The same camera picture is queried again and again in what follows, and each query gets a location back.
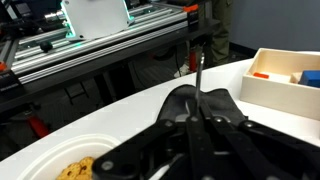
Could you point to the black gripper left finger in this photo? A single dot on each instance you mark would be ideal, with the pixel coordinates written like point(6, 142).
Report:
point(133, 150)

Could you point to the person in olive trousers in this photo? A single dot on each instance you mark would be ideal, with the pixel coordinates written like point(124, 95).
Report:
point(221, 33)

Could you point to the natural wood toy block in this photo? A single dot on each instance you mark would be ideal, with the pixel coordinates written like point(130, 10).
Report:
point(295, 77)

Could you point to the brown pretzel crisps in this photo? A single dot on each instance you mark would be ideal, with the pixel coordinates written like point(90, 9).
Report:
point(78, 168)

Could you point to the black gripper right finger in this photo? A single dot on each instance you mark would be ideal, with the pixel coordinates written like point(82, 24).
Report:
point(253, 146)

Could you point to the shallow wooden tray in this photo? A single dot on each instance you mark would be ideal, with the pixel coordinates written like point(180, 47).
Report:
point(273, 96)

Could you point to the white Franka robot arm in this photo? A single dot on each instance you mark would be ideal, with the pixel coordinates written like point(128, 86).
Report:
point(96, 16)

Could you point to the dark grey cloth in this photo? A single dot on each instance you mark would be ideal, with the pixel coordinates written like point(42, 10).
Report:
point(221, 103)

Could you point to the red toy block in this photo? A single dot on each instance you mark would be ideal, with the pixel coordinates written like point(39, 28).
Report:
point(261, 75)

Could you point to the red cylinder under stand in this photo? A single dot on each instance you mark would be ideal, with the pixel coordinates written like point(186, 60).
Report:
point(193, 61)
point(37, 126)

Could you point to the blue toy block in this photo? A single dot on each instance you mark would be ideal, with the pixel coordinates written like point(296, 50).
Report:
point(311, 79)

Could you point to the white round bowl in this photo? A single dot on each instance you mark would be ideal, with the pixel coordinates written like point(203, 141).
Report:
point(66, 150)

